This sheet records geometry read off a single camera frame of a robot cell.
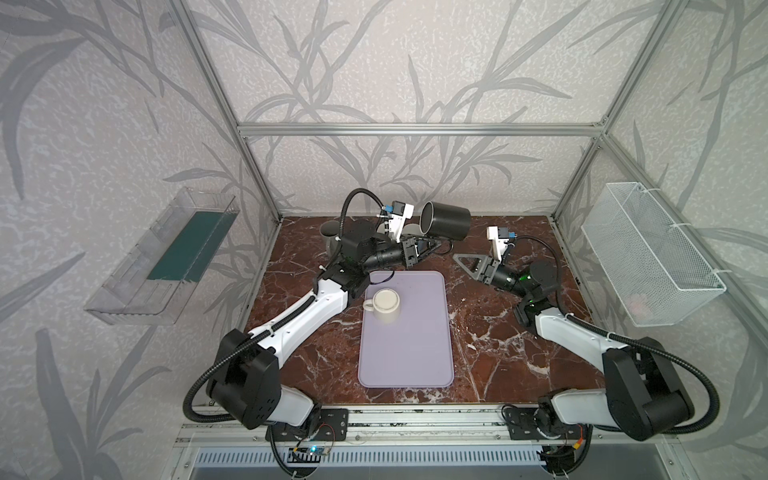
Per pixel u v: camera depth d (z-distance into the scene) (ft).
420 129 5.68
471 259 2.19
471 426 2.48
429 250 2.23
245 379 1.35
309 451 2.32
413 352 2.76
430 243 2.23
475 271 2.18
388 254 2.09
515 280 2.21
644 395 1.38
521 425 2.39
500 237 2.27
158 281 2.08
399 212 2.12
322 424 2.38
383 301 2.92
